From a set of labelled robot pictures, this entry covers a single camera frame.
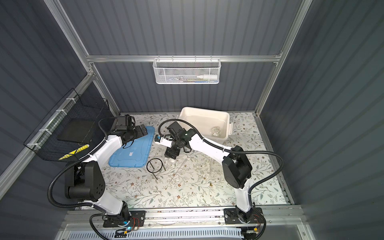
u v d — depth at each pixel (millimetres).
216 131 1018
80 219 748
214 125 1053
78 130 724
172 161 928
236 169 499
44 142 617
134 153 975
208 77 870
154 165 904
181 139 636
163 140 738
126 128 707
